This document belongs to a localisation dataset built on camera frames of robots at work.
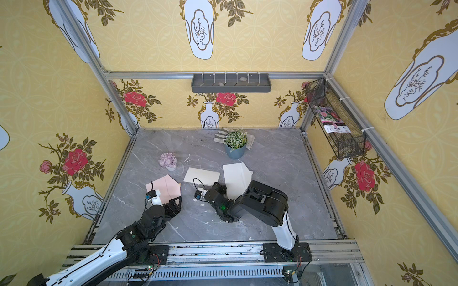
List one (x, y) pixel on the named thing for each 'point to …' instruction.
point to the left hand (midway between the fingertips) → (181, 200)
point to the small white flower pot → (172, 168)
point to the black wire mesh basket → (346, 139)
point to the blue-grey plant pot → (235, 154)
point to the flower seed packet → (331, 120)
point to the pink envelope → (169, 188)
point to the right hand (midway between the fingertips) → (217, 184)
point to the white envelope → (237, 177)
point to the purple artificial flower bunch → (169, 160)
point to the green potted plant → (235, 139)
